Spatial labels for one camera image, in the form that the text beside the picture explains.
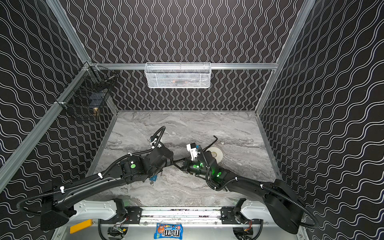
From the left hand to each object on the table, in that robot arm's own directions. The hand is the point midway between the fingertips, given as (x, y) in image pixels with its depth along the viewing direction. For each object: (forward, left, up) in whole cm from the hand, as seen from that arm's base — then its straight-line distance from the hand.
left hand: (177, 155), depth 71 cm
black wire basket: (+36, +60, +8) cm, 70 cm away
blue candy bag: (-27, +3, -21) cm, 35 cm away
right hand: (-2, +2, -4) cm, 5 cm away
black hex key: (+23, -18, -23) cm, 38 cm away
